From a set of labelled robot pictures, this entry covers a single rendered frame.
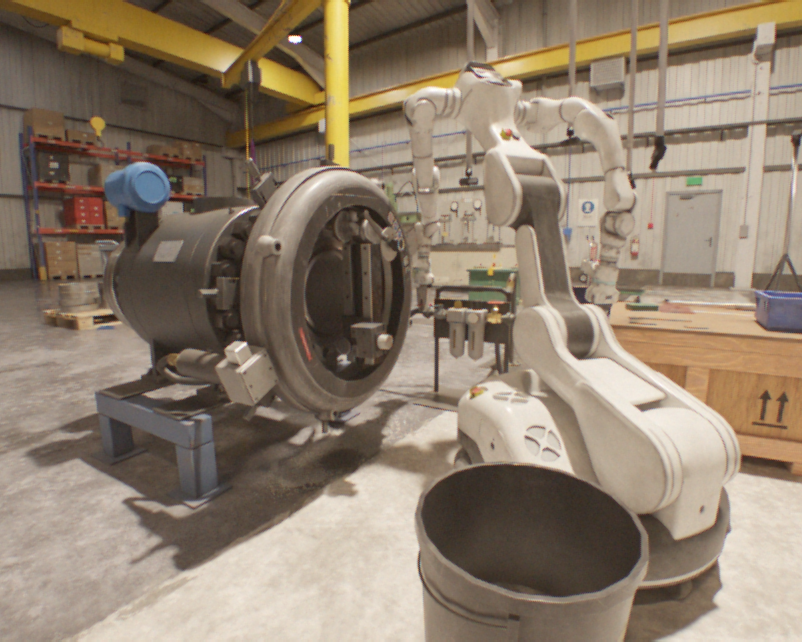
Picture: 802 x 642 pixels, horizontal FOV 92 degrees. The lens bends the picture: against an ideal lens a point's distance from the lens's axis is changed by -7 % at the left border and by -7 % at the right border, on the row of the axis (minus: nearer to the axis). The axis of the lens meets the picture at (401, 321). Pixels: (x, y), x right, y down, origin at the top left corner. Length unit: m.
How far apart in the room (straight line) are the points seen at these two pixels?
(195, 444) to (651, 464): 1.16
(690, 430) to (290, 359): 0.89
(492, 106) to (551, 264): 0.57
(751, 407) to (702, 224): 9.92
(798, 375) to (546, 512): 1.20
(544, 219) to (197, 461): 1.23
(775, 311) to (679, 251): 9.75
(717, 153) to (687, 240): 1.99
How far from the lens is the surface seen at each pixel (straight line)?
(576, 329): 1.17
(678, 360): 1.75
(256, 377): 1.05
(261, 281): 1.05
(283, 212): 1.10
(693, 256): 11.60
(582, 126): 1.50
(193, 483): 1.43
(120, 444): 1.83
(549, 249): 1.26
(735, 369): 1.78
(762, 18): 12.06
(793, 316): 1.90
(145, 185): 1.68
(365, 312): 1.32
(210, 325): 1.37
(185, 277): 1.43
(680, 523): 1.03
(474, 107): 1.56
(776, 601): 1.30
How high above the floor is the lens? 0.73
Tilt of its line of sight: 9 degrees down
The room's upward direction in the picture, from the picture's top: straight up
